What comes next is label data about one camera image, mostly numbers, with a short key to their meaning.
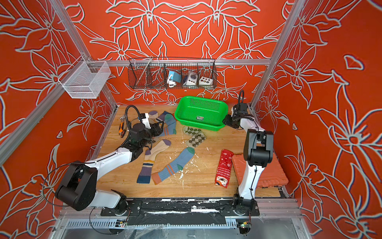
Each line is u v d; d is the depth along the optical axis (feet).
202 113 3.74
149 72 3.21
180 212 2.39
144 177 2.73
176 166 2.85
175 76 2.79
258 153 1.78
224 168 2.81
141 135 2.17
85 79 2.99
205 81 3.09
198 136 3.29
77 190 1.39
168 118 3.54
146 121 2.49
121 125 3.50
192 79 2.97
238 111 2.61
